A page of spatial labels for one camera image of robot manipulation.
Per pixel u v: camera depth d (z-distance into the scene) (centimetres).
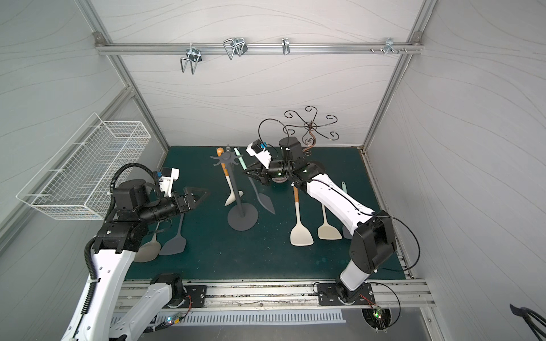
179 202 56
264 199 84
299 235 86
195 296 74
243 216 93
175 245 84
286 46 78
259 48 78
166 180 60
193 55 78
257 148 62
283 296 75
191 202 57
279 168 65
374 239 44
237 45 77
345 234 86
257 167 66
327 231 88
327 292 74
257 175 68
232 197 81
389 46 76
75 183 66
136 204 50
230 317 70
